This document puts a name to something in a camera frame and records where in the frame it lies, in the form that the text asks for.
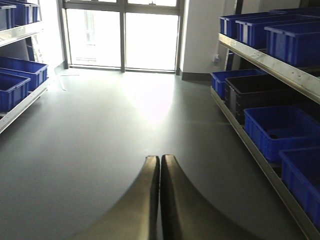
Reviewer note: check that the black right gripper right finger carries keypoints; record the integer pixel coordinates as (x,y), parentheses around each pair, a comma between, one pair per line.
(187,217)

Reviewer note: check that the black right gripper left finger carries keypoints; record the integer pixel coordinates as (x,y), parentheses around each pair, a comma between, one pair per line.
(130,215)

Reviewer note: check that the black plastic bin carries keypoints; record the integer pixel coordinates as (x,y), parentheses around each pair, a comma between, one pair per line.
(250,95)

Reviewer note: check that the row of blue bins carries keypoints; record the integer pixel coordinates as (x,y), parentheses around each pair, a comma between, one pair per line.
(15,92)
(260,130)

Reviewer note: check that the small black part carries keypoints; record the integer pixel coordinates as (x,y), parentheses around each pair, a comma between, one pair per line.
(275,136)

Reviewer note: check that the white wall socket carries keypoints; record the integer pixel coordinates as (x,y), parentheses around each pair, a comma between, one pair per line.
(216,59)

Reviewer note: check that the window with grey frame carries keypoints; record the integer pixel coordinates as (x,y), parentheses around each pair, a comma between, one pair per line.
(122,37)

